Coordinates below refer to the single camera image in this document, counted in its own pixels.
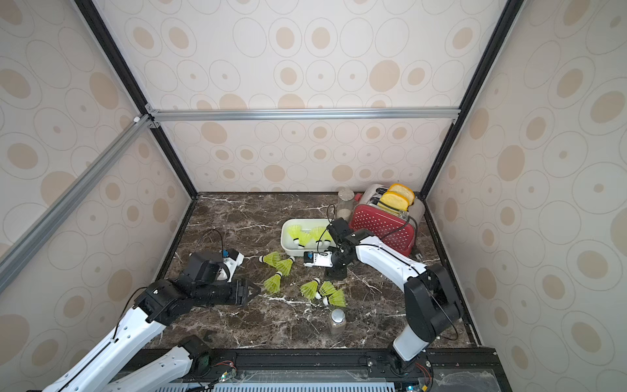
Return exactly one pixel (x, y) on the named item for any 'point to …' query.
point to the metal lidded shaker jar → (338, 322)
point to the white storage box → (287, 243)
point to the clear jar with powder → (344, 206)
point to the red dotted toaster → (395, 227)
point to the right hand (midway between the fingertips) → (326, 270)
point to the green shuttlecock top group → (270, 259)
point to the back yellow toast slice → (403, 190)
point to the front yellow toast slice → (395, 200)
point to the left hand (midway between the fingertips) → (259, 291)
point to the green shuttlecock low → (338, 298)
